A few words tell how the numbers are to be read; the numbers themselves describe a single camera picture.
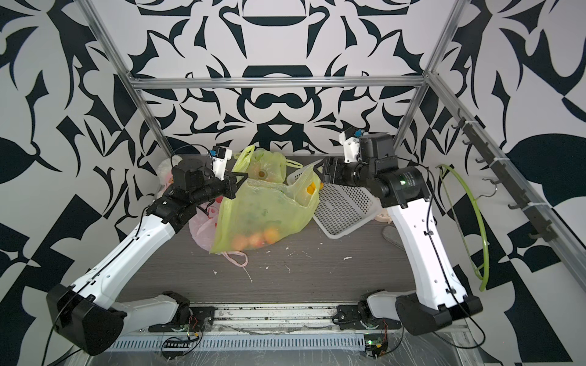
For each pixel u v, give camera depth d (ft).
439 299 1.22
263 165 3.01
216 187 2.05
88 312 1.21
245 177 2.35
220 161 2.09
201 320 2.42
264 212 2.60
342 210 3.25
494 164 1.94
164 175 3.36
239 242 2.73
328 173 1.83
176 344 2.39
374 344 2.33
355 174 1.70
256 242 2.80
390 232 2.95
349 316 2.44
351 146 1.88
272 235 2.80
